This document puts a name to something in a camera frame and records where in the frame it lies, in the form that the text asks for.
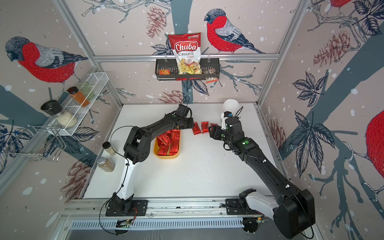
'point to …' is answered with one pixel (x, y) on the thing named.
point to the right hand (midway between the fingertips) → (211, 127)
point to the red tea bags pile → (168, 142)
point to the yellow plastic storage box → (171, 156)
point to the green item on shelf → (86, 90)
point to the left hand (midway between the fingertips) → (196, 121)
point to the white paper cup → (231, 105)
